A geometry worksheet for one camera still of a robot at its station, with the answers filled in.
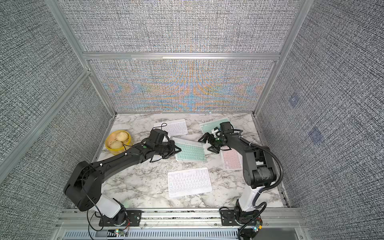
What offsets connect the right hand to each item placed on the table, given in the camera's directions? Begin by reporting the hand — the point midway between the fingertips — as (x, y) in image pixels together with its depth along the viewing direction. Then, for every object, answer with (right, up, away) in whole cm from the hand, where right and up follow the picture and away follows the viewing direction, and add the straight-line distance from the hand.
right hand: (202, 140), depth 92 cm
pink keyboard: (+18, -12, +2) cm, 22 cm away
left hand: (-11, -4, -9) cm, 15 cm away
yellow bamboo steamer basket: (-62, +1, +12) cm, 64 cm away
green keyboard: (-7, -6, -1) cm, 9 cm away
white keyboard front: (-8, -23, -8) cm, 26 cm away
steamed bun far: (-52, +2, +6) cm, 52 cm away
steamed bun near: (-55, -3, +3) cm, 55 cm away
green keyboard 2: (+5, +8, +19) cm, 21 cm away
